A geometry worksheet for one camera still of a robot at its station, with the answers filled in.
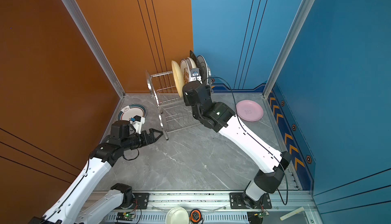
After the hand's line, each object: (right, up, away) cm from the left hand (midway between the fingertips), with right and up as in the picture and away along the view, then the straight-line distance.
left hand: (158, 134), depth 75 cm
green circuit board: (-14, -38, -4) cm, 41 cm away
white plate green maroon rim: (-30, +11, +34) cm, 47 cm away
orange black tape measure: (+19, -35, -8) cm, 41 cm away
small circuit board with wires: (+50, -36, -6) cm, 62 cm away
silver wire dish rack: (+3, +9, +30) cm, 32 cm away
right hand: (+18, +23, -9) cm, 30 cm away
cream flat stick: (+64, -36, -5) cm, 74 cm away
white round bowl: (+11, -37, -6) cm, 38 cm away
